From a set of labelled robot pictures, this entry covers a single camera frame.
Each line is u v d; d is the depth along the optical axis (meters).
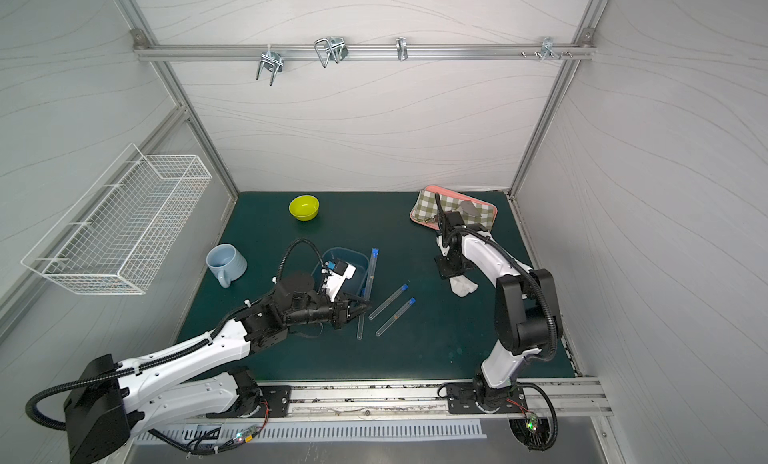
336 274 0.65
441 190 1.26
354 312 0.68
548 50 0.76
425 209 1.15
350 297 0.66
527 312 0.47
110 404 0.39
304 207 1.14
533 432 0.72
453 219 0.76
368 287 0.70
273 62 0.80
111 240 0.67
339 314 0.63
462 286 0.93
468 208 1.15
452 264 0.78
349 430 0.70
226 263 0.89
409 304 0.90
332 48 0.77
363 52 0.78
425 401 0.75
